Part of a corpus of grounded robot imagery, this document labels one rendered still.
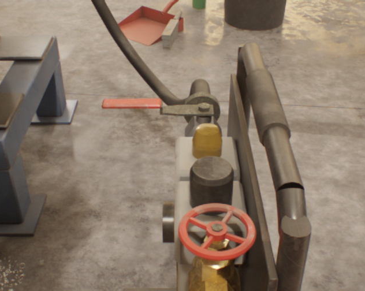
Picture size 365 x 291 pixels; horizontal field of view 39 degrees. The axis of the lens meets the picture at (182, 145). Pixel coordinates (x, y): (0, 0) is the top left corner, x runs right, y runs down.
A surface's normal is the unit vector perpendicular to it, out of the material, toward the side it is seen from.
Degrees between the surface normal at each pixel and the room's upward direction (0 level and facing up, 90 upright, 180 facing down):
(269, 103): 0
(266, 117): 26
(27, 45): 0
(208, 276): 90
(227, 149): 0
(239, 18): 93
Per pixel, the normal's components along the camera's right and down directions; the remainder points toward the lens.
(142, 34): 0.00, -0.82
